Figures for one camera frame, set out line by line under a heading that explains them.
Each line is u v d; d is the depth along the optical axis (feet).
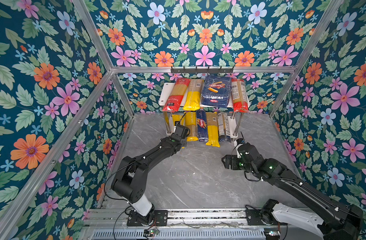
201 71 3.05
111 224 2.39
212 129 3.24
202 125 3.24
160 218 2.41
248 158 1.84
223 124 3.33
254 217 2.41
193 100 2.46
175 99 2.46
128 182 1.48
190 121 3.35
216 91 2.45
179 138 2.26
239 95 2.52
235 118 3.79
